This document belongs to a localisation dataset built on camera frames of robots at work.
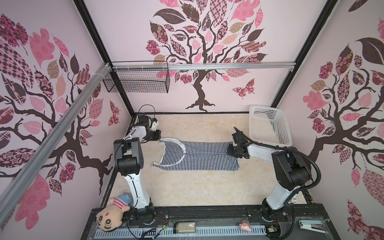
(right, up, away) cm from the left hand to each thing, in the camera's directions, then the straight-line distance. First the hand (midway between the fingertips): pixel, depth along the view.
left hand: (159, 137), depth 100 cm
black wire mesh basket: (-12, +40, -6) cm, 42 cm away
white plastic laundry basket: (+82, +8, +11) cm, 83 cm away
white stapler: (+84, -41, -29) cm, 98 cm away
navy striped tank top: (+25, -12, -5) cm, 28 cm away
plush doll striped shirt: (-14, -35, -34) cm, 51 cm away
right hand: (+47, -8, -3) cm, 48 cm away
